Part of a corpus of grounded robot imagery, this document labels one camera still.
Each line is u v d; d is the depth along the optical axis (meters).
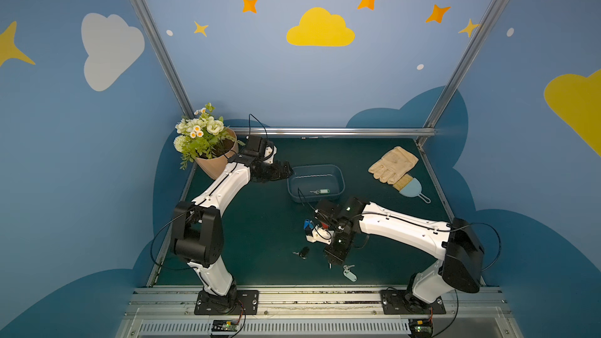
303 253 0.84
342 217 0.56
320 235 0.67
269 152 0.82
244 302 0.75
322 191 1.02
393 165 1.11
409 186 1.04
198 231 0.46
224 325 0.72
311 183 1.06
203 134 0.76
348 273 0.80
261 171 0.75
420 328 0.73
